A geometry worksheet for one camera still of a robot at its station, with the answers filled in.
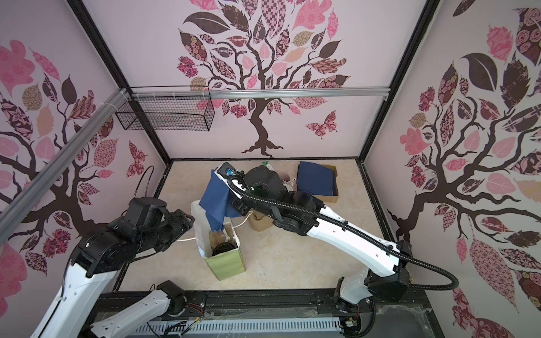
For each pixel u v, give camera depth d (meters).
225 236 0.88
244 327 0.70
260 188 0.41
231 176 0.46
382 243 0.40
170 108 0.95
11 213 0.50
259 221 0.83
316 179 1.07
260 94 0.95
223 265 0.66
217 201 0.53
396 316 0.73
